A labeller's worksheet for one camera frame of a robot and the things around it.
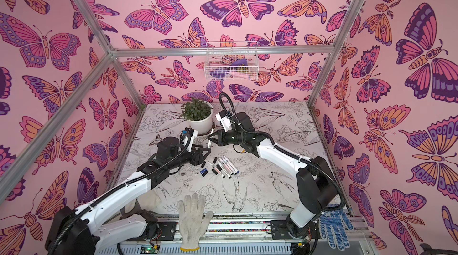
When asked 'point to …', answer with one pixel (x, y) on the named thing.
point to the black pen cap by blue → (204, 174)
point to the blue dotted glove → (331, 224)
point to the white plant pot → (204, 126)
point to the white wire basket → (235, 61)
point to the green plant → (195, 110)
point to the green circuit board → (148, 249)
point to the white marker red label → (217, 170)
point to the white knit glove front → (192, 220)
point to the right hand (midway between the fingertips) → (210, 135)
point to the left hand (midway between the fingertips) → (208, 148)
